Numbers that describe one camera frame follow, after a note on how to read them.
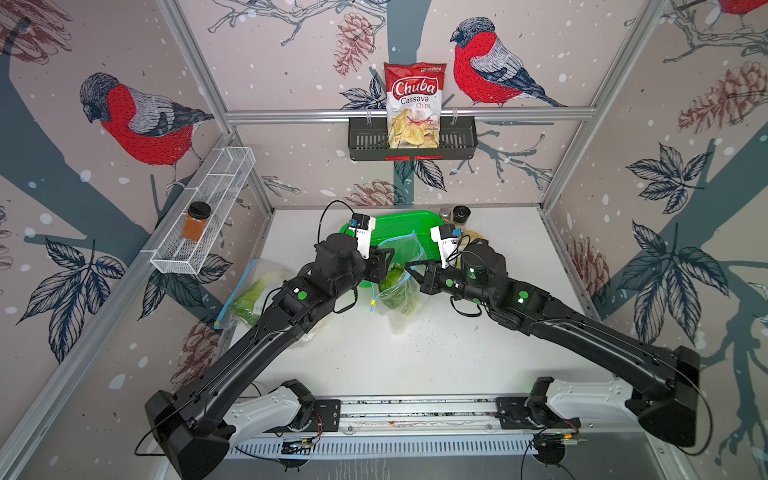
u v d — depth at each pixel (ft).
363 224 1.91
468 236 3.46
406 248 2.47
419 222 3.52
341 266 1.64
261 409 1.76
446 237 1.94
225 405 1.31
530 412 2.16
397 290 2.19
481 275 1.62
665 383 1.29
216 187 2.80
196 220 2.16
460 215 3.40
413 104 2.80
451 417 2.44
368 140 3.10
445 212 3.45
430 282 1.87
